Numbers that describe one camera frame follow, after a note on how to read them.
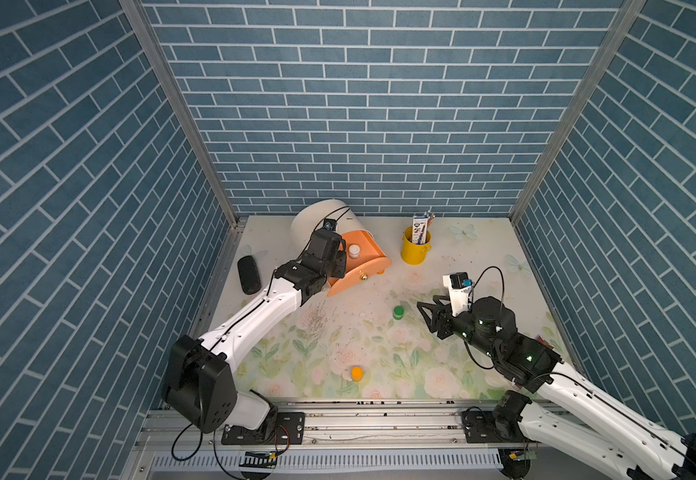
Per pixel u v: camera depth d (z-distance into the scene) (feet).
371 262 2.58
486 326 1.75
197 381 1.35
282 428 2.40
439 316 2.06
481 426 2.38
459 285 2.00
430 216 3.23
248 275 3.50
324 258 2.04
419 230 3.24
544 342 2.88
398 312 3.06
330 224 2.34
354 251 2.77
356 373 2.66
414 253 3.40
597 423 1.50
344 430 2.46
